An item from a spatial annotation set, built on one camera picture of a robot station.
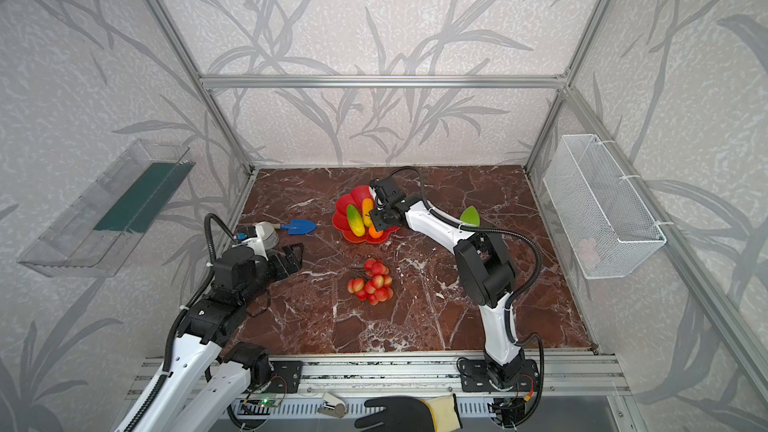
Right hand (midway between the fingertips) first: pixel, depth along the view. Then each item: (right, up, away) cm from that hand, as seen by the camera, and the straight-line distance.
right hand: (381, 207), depth 95 cm
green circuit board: (-25, -46, -24) cm, 58 cm away
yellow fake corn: (-6, 0, +10) cm, 12 cm away
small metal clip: (-9, -45, -27) cm, 53 cm away
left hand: (-21, -8, -19) cm, 29 cm away
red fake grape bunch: (0, -22, -13) cm, 25 cm away
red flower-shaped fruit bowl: (-14, -5, +6) cm, 16 cm away
